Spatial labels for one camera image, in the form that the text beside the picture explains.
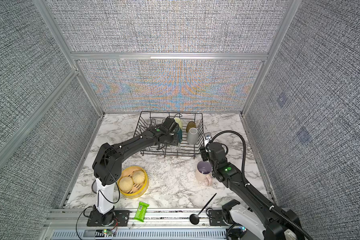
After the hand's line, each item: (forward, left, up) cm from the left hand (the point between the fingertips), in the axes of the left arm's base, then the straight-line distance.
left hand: (176, 140), depth 92 cm
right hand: (-8, -17, +8) cm, 20 cm away
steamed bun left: (-23, +27, -4) cm, 36 cm away
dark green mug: (+4, -3, +1) cm, 5 cm away
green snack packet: (-37, +19, -9) cm, 43 cm away
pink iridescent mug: (-17, -15, -7) cm, 24 cm away
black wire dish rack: (+26, +20, -7) cm, 34 cm away
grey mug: (+3, -11, 0) cm, 11 cm away
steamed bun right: (-20, +21, -4) cm, 30 cm away
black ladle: (-40, -7, -9) cm, 42 cm away
